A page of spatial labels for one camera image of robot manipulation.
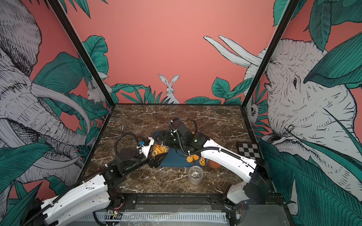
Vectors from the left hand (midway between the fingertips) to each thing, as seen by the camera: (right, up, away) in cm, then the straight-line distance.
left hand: (162, 147), depth 72 cm
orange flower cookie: (+14, -11, +16) cm, 25 cm away
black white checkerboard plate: (+56, -6, +21) cm, 60 cm away
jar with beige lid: (-2, -1, -3) cm, 4 cm away
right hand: (-2, +5, -1) cm, 5 cm away
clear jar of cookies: (+18, -20, +12) cm, 29 cm away
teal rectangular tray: (+7, -6, 0) cm, 9 cm away
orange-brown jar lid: (+30, -14, +14) cm, 36 cm away
